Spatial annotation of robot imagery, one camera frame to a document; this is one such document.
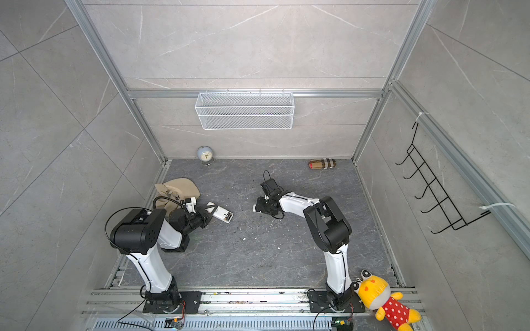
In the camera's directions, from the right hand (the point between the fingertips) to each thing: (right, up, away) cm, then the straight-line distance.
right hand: (259, 206), depth 99 cm
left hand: (-19, +3, -6) cm, 20 cm away
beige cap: (-42, +9, +5) cm, 43 cm away
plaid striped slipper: (+35, +22, +16) cm, 44 cm away
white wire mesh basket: (-7, +48, +2) cm, 48 cm away
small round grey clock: (-31, +27, +16) cm, 44 cm away
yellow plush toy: (+42, -25, -29) cm, 57 cm away
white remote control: (-17, -2, -7) cm, 19 cm away
